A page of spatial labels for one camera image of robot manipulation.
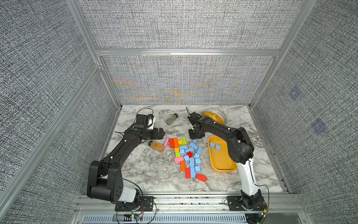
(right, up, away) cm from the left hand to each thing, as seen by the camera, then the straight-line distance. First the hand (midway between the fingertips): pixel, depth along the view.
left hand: (159, 131), depth 87 cm
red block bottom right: (+25, -26, -5) cm, 37 cm away
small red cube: (+19, -15, +3) cm, 24 cm away
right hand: (+22, -2, +11) cm, 25 cm away
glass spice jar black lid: (+6, +8, +19) cm, 22 cm away
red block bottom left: (+17, -25, -4) cm, 30 cm away
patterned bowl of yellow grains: (+42, +12, +25) cm, 50 cm away
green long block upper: (+16, -8, +10) cm, 20 cm away
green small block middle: (+11, -15, +2) cm, 19 cm away
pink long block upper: (+3, -8, +9) cm, 12 cm away
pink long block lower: (+12, -18, +1) cm, 22 cm away
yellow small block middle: (+13, -8, +8) cm, 17 cm away
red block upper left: (+7, -8, +8) cm, 14 cm away
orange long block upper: (+10, -9, +8) cm, 16 cm away
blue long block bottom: (+20, -24, -4) cm, 32 cm away
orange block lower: (+14, -22, +1) cm, 26 cm away
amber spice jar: (-3, -10, +5) cm, 12 cm away
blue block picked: (+34, -9, +5) cm, 36 cm away
